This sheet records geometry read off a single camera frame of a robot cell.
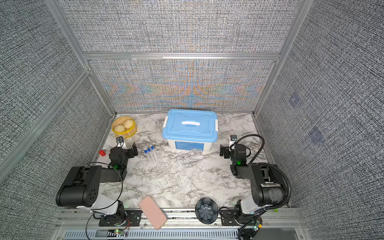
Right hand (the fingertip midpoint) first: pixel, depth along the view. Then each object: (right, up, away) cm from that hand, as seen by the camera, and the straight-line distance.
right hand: (229, 143), depth 95 cm
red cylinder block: (-81, -6, +1) cm, 81 cm away
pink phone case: (-43, -32, -20) cm, 58 cm away
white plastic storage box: (-14, -1, -5) cm, 15 cm away
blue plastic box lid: (-25, +12, -5) cm, 28 cm away
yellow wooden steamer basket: (-67, +7, +9) cm, 68 cm away
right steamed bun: (-69, +13, +11) cm, 71 cm away
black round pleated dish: (-17, -31, -20) cm, 41 cm away
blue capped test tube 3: (-46, -1, -12) cm, 47 cm away
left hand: (-64, 0, -2) cm, 64 cm away
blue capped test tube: (-49, -3, -14) cm, 51 cm away
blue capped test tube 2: (-47, -2, -13) cm, 49 cm away
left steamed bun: (-74, +10, +8) cm, 75 cm away
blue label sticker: (-25, -1, -3) cm, 25 cm away
